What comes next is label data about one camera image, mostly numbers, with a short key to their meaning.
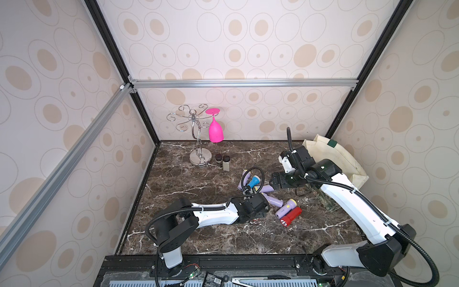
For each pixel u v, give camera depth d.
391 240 0.39
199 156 1.09
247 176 0.94
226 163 1.00
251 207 0.65
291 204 0.88
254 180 1.00
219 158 1.00
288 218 0.84
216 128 0.93
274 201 0.90
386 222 0.40
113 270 0.73
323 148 0.95
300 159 0.56
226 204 0.57
